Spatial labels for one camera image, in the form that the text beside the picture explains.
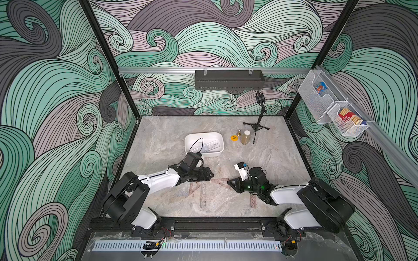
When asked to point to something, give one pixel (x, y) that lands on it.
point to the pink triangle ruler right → (222, 181)
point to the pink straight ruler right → (252, 201)
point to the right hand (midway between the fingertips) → (229, 182)
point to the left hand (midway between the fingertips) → (209, 174)
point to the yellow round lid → (234, 138)
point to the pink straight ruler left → (203, 193)
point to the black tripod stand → (260, 101)
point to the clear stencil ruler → (207, 146)
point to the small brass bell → (239, 134)
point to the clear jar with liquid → (245, 137)
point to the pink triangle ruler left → (194, 186)
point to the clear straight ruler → (191, 151)
